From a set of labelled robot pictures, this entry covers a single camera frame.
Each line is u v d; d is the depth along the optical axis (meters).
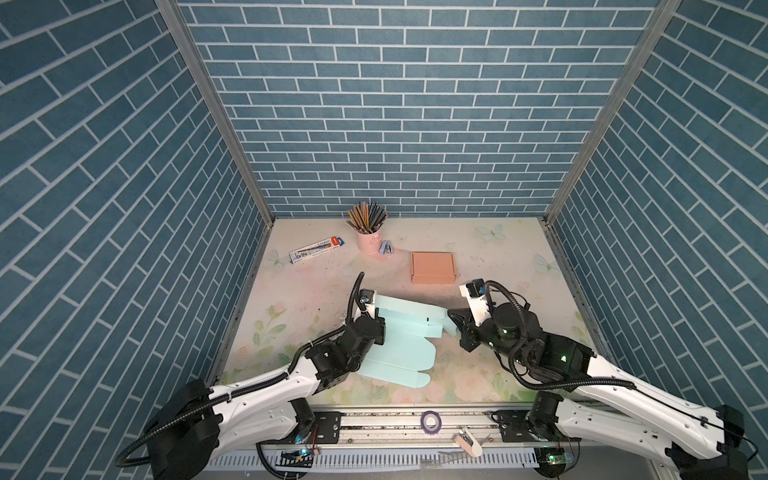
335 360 0.60
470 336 0.61
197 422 0.40
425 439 0.73
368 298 0.69
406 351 0.76
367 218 1.05
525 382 0.52
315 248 1.08
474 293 0.59
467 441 0.70
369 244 1.05
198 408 0.41
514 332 0.50
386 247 1.08
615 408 0.48
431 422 0.75
